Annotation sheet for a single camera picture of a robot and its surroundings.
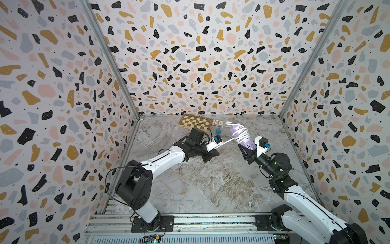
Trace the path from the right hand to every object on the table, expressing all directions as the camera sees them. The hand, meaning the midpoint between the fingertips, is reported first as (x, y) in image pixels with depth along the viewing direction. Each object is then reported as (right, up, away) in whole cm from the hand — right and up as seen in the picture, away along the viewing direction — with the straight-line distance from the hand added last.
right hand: (245, 142), depth 73 cm
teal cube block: (-10, +5, +37) cm, 39 cm away
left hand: (-12, -6, +9) cm, 16 cm away
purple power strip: (+1, 0, -3) cm, 3 cm away
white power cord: (-3, +3, -4) cm, 6 cm away
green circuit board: (-43, -44, -3) cm, 62 cm away
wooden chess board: (-30, +12, +41) cm, 52 cm away
